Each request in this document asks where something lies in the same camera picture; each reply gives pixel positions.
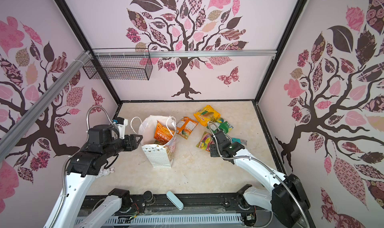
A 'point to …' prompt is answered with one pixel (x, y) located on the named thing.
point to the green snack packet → (223, 126)
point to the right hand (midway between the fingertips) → (217, 147)
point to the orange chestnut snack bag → (162, 135)
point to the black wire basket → (119, 64)
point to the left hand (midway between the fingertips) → (138, 140)
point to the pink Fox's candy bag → (205, 141)
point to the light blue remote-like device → (175, 200)
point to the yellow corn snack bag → (206, 114)
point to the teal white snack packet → (243, 142)
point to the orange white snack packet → (185, 126)
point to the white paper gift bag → (159, 156)
